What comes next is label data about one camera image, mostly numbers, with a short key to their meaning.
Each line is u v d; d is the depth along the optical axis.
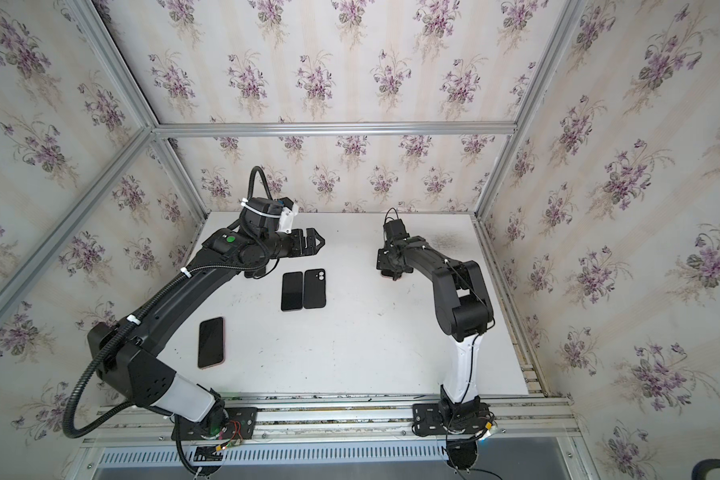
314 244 0.70
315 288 0.99
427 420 0.73
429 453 0.70
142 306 0.44
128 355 0.40
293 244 0.68
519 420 0.75
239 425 0.72
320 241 0.75
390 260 0.90
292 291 0.98
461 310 0.53
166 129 0.98
